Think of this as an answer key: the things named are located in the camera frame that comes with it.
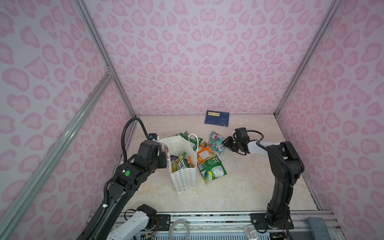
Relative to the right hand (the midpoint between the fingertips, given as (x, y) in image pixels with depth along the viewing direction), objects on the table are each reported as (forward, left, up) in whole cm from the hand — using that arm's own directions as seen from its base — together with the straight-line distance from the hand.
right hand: (224, 142), depth 100 cm
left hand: (-22, +33, +22) cm, 46 cm away
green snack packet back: (0, +20, 0) cm, 20 cm away
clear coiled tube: (-45, +25, -5) cm, 52 cm away
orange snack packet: (-8, +13, 0) cm, 16 cm away
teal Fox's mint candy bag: (+1, +6, 0) cm, 6 cm away
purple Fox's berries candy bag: (-15, +32, +5) cm, 36 cm away
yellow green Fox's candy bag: (-22, +27, +11) cm, 36 cm away
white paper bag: (-30, +23, +11) cm, 39 cm away
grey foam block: (-47, -39, -1) cm, 62 cm away
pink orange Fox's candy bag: (-20, +21, +10) cm, 31 cm away
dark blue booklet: (+25, +3, -3) cm, 25 cm away
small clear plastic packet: (-50, -8, 0) cm, 50 cm away
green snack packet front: (-19, +9, 0) cm, 21 cm away
